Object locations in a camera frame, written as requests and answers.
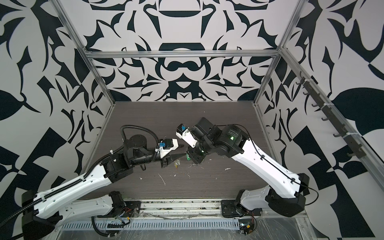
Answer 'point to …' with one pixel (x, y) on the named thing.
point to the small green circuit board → (246, 226)
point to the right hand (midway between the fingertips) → (188, 151)
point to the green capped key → (188, 158)
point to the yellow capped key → (175, 165)
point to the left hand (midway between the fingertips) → (184, 145)
